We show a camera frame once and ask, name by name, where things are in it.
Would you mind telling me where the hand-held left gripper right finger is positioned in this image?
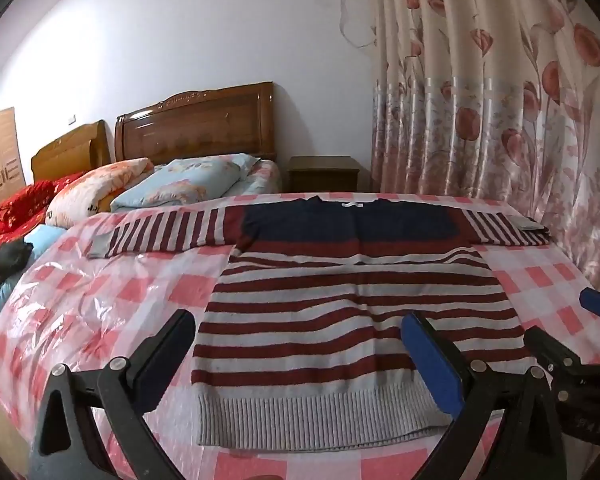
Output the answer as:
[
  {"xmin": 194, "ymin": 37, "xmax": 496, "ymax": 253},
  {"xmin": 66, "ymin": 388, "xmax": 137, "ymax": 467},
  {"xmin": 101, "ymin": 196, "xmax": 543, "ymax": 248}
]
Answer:
[{"xmin": 401, "ymin": 311, "xmax": 567, "ymax": 480}]

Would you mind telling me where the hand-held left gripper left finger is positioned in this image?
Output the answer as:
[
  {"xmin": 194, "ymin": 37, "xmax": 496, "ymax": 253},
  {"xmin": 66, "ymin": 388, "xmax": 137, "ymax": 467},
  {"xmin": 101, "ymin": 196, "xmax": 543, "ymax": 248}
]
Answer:
[{"xmin": 27, "ymin": 308, "xmax": 197, "ymax": 480}]

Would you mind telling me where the red grey striped sweater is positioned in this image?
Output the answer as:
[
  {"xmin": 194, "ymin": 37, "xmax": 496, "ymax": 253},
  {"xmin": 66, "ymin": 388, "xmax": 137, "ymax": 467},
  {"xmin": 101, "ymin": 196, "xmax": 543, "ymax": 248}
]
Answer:
[{"xmin": 87, "ymin": 196, "xmax": 552, "ymax": 453}]

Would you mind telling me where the pink checkered blanket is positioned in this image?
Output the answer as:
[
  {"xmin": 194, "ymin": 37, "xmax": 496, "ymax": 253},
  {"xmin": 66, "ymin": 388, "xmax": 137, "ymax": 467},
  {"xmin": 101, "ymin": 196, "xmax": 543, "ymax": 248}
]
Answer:
[{"xmin": 0, "ymin": 192, "xmax": 600, "ymax": 480}]

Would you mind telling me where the light blue floral pillow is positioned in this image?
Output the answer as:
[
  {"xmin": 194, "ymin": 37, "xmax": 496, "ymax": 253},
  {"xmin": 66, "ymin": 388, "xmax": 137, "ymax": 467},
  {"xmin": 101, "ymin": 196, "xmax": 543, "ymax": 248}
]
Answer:
[{"xmin": 111, "ymin": 154, "xmax": 262, "ymax": 213}]

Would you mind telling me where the light blue blanket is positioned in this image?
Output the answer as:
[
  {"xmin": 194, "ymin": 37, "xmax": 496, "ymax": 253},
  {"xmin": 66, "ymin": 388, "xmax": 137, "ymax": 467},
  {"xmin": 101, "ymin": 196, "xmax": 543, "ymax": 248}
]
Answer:
[{"xmin": 0, "ymin": 224, "xmax": 70, "ymax": 322}]

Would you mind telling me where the orange floral pillow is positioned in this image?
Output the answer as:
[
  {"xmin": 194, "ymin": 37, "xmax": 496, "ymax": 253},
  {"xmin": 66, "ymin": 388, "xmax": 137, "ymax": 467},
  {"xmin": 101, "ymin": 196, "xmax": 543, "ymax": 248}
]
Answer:
[{"xmin": 45, "ymin": 157, "xmax": 156, "ymax": 228}]

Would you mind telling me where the black cloth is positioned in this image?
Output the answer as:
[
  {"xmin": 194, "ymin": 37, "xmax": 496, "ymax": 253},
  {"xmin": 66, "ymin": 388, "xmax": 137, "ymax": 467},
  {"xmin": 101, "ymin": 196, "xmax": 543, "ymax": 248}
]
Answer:
[{"xmin": 0, "ymin": 241, "xmax": 35, "ymax": 288}]

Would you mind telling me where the red quilt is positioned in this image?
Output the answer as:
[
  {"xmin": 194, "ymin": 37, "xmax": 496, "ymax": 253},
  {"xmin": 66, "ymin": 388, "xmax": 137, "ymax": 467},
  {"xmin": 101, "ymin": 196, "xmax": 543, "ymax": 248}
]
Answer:
[{"xmin": 0, "ymin": 172, "xmax": 87, "ymax": 272}]

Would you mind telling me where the small wooden headboard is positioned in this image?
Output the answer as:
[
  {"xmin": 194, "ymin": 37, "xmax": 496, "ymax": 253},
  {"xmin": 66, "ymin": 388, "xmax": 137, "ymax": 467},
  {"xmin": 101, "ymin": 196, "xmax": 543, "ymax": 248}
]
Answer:
[{"xmin": 31, "ymin": 120, "xmax": 112, "ymax": 182}]

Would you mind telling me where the wooden nightstand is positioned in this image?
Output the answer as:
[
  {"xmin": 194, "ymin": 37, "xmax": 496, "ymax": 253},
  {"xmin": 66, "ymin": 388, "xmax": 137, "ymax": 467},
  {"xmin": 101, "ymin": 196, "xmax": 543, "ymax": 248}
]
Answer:
[{"xmin": 286, "ymin": 156, "xmax": 361, "ymax": 194}]

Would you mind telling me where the large wooden headboard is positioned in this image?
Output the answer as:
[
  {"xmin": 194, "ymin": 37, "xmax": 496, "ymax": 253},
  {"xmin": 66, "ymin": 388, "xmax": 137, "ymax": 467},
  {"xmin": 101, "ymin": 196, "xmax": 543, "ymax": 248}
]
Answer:
[{"xmin": 114, "ymin": 81, "xmax": 277, "ymax": 167}]

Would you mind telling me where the wooden wardrobe door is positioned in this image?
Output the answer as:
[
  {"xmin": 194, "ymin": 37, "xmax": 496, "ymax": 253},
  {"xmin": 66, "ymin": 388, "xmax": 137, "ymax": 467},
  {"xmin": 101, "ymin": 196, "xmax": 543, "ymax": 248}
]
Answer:
[{"xmin": 0, "ymin": 107, "xmax": 27, "ymax": 239}]

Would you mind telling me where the floral curtain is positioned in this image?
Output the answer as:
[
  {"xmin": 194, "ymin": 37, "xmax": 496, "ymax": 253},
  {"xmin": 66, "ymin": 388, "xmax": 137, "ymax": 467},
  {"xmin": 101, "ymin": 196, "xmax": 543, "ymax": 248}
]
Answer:
[{"xmin": 370, "ymin": 0, "xmax": 600, "ymax": 302}]

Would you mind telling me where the white cable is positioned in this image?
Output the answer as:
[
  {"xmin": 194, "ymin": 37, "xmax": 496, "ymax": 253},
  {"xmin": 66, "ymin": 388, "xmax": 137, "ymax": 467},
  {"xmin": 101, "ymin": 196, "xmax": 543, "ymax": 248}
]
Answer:
[{"xmin": 337, "ymin": 0, "xmax": 379, "ymax": 50}]

